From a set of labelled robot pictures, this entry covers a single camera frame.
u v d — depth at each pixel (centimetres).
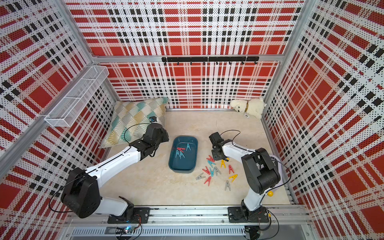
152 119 75
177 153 96
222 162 91
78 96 77
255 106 115
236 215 73
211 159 93
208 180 86
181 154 96
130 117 95
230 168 90
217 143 74
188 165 91
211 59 89
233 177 86
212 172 88
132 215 68
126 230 69
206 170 89
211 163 91
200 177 86
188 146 99
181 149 98
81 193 42
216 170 88
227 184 84
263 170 48
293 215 75
